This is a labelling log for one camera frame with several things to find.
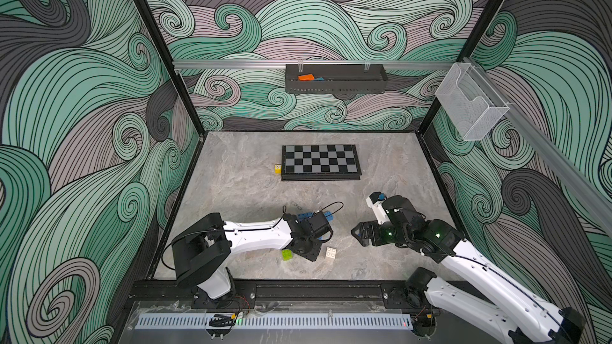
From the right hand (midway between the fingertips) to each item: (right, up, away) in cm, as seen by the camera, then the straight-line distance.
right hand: (365, 230), depth 74 cm
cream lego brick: (-10, -9, +5) cm, 15 cm away
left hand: (-16, -9, +6) cm, 19 cm away
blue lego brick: (-20, +7, -8) cm, 23 cm away
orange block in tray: (-17, +55, +18) cm, 60 cm away
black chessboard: (-12, +20, +29) cm, 38 cm away
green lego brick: (-26, -10, +5) cm, 28 cm away
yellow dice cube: (-31, +17, +29) cm, 46 cm away
